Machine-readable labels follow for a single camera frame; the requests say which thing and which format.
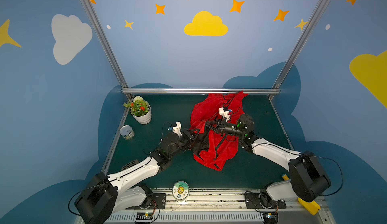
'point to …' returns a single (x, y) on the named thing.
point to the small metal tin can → (127, 131)
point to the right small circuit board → (270, 217)
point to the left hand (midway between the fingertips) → (200, 128)
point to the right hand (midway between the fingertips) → (207, 122)
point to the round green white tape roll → (180, 191)
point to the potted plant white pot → (140, 110)
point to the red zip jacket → (220, 147)
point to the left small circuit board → (144, 216)
